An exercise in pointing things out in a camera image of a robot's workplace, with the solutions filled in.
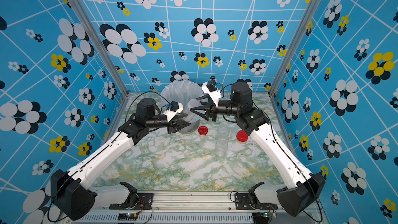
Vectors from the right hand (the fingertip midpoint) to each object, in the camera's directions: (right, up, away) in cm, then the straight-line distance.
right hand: (197, 104), depth 61 cm
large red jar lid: (+26, -19, +33) cm, 46 cm away
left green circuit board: (-33, -53, +11) cm, 63 cm away
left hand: (-4, -5, +9) cm, 11 cm away
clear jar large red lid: (+13, -24, +24) cm, 36 cm away
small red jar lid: (+2, -17, +38) cm, 41 cm away
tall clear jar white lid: (-2, -6, +4) cm, 8 cm away
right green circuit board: (+29, -51, +8) cm, 59 cm away
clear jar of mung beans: (+14, -15, +26) cm, 33 cm away
